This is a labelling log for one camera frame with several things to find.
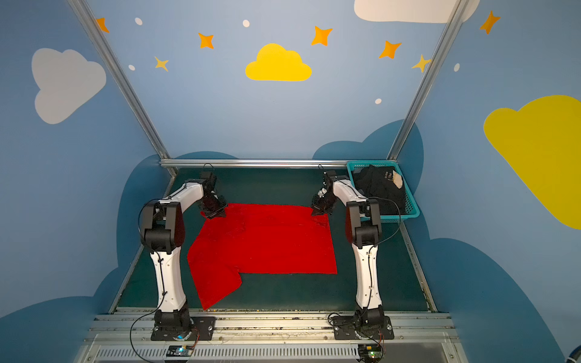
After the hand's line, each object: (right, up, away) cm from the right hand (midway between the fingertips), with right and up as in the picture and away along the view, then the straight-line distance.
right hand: (314, 210), depth 105 cm
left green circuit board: (-46, -42, -34) cm, 71 cm away
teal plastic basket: (+43, +1, -7) cm, 44 cm away
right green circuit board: (+15, -43, -33) cm, 56 cm away
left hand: (-40, -1, -1) cm, 40 cm away
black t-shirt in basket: (+31, +13, -3) cm, 34 cm away
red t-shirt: (-26, -12, -9) cm, 30 cm away
